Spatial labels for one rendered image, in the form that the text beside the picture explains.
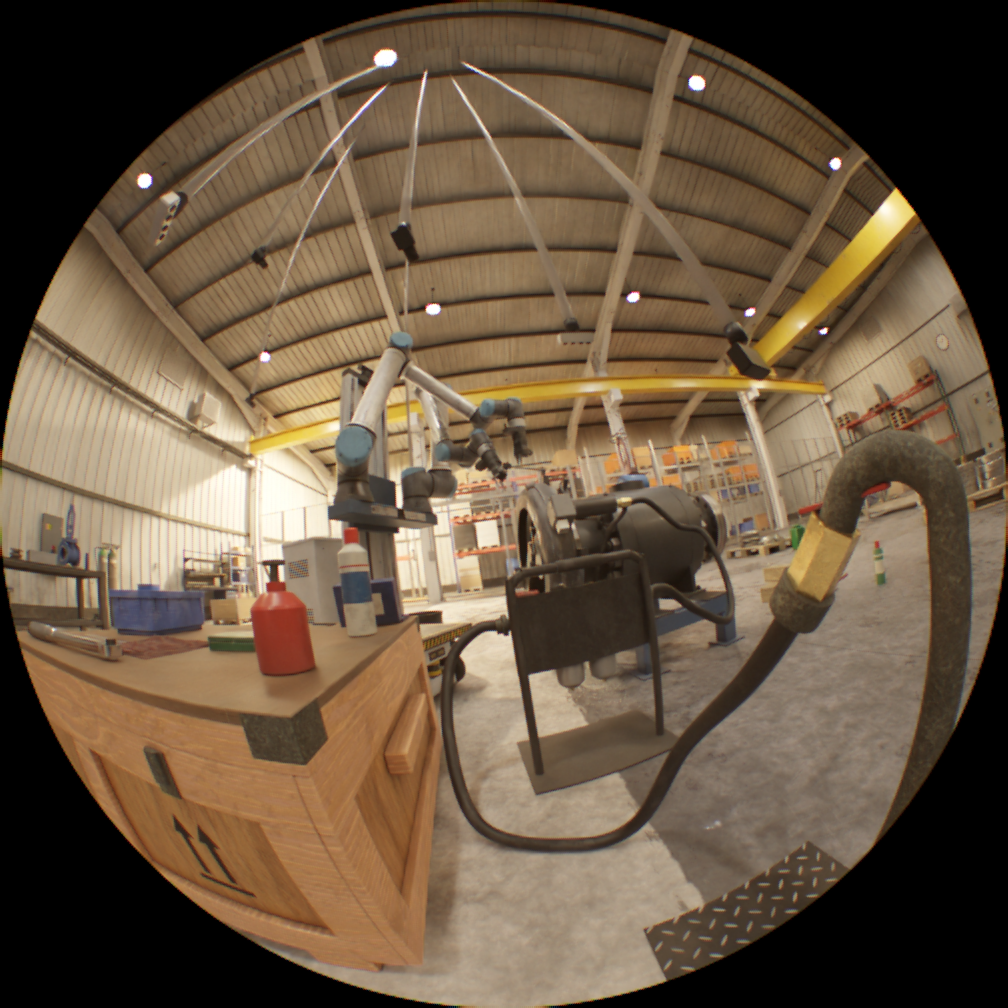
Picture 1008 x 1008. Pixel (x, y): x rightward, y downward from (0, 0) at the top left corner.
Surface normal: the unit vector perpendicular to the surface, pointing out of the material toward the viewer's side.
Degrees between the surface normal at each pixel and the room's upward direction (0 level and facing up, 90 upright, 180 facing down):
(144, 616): 90
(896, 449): 78
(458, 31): 173
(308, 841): 90
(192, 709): 90
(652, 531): 85
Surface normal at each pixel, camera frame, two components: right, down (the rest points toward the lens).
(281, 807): 0.12, -0.22
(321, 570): 0.91, -0.22
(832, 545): -0.75, 0.33
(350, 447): 0.41, -0.16
